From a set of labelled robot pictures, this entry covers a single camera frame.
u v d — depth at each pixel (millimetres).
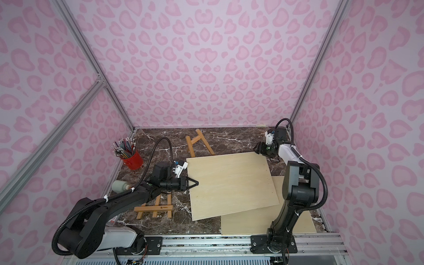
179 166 785
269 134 885
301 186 503
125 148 946
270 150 822
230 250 721
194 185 796
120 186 839
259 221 805
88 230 416
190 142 855
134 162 936
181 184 734
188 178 778
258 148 881
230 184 840
